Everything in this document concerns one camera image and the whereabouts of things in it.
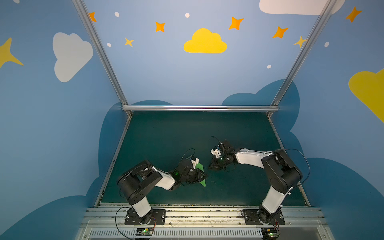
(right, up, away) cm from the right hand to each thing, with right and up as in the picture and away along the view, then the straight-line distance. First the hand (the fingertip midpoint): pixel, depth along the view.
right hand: (207, 167), depth 90 cm
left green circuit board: (-33, -27, -19) cm, 46 cm away
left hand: (0, -5, -6) cm, 8 cm away
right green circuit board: (+29, -27, -19) cm, 44 cm away
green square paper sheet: (-4, 0, +3) cm, 5 cm away
